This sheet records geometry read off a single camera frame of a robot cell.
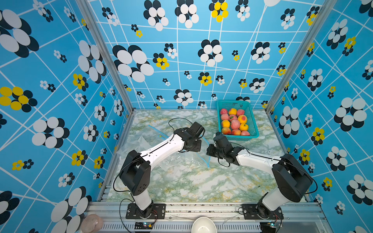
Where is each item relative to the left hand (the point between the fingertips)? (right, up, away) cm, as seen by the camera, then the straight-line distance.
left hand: (198, 146), depth 85 cm
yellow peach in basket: (+28, +23, +27) cm, 45 cm away
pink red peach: (+27, +13, +17) cm, 35 cm away
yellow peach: (+21, +14, +20) cm, 32 cm away
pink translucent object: (-53, -35, -16) cm, 65 cm away
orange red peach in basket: (+33, +17, +21) cm, 43 cm away
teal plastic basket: (+34, +8, +14) cm, 37 cm away
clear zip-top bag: (-34, +4, +17) cm, 38 cm away
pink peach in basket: (+21, +19, +23) cm, 36 cm away
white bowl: (+1, -35, -16) cm, 39 cm away
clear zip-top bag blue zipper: (-9, -10, +5) cm, 14 cm away
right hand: (+6, -2, +5) cm, 8 cm away
